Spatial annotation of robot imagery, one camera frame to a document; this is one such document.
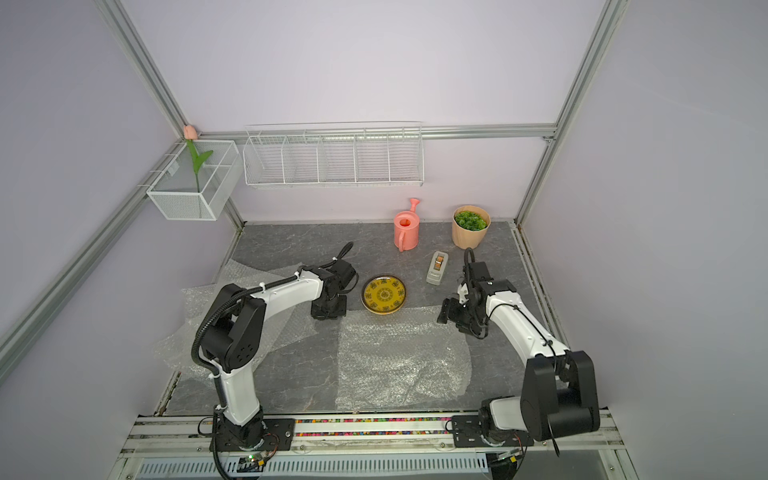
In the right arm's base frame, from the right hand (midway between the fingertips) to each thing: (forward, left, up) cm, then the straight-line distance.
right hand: (449, 321), depth 86 cm
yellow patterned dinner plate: (+13, +20, -7) cm, 24 cm away
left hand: (+5, +35, -5) cm, 36 cm away
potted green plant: (+34, -11, +5) cm, 36 cm away
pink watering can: (+35, +11, +3) cm, 37 cm away
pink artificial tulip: (+42, +76, +26) cm, 91 cm away
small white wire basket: (+46, +81, +16) cm, 95 cm away
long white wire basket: (+49, +36, +23) cm, 65 cm away
